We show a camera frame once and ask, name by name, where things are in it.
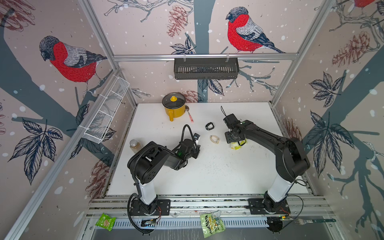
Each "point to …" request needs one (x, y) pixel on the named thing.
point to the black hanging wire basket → (206, 68)
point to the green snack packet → (106, 221)
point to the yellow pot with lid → (174, 104)
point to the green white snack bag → (212, 223)
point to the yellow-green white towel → (235, 145)
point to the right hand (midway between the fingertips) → (232, 136)
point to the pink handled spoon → (187, 108)
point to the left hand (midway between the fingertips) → (200, 142)
